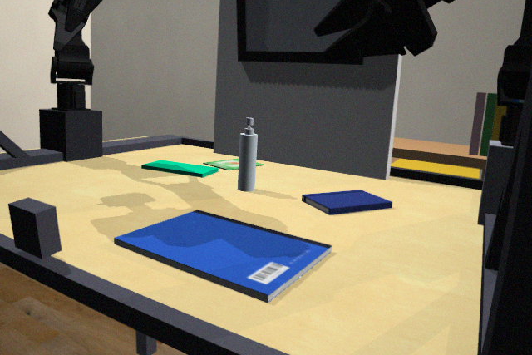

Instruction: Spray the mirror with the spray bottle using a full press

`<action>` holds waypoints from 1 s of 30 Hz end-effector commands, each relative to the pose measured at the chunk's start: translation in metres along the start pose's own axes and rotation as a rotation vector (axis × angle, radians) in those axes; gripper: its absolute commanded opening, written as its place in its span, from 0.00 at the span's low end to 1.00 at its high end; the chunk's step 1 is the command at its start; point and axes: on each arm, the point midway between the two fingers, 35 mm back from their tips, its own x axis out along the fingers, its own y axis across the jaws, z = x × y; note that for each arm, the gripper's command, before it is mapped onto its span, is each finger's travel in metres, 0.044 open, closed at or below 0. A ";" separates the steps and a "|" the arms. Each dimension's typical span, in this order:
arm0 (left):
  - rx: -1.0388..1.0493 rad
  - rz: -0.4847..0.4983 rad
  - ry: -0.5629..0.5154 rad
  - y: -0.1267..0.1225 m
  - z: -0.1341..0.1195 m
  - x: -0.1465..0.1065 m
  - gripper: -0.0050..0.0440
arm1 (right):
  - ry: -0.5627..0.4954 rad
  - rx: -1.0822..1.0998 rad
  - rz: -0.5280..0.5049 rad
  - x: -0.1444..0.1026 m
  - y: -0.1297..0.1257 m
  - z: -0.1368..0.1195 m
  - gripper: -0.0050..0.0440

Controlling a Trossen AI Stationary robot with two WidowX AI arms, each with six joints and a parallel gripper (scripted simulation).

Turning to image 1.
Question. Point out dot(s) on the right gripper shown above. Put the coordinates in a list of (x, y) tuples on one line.
[(382, 30)]

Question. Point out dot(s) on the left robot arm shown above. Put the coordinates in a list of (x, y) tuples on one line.
[(72, 62)]

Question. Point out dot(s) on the green flat rectangular slab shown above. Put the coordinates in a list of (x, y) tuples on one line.
[(180, 168)]

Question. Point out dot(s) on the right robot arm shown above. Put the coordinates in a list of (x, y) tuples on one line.
[(513, 78)]

